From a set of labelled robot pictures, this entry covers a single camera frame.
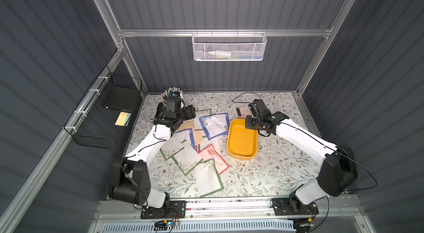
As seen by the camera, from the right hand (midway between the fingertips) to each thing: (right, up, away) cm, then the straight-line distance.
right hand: (248, 122), depth 85 cm
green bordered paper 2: (-21, -28, -3) cm, 35 cm away
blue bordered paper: (-34, -8, +11) cm, 37 cm away
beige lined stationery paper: (-34, -3, +17) cm, 38 cm away
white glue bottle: (-15, +39, +8) cm, 42 cm away
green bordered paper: (-32, -20, +4) cm, 38 cm away
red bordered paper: (-20, -17, +6) cm, 27 cm away
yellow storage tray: (-2, -12, +10) cm, 16 cm away
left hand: (-30, +7, +1) cm, 31 cm away
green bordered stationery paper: (-23, -12, +8) cm, 27 cm away
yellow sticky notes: (-60, +3, -10) cm, 61 cm away
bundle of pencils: (-44, +17, +12) cm, 49 cm away
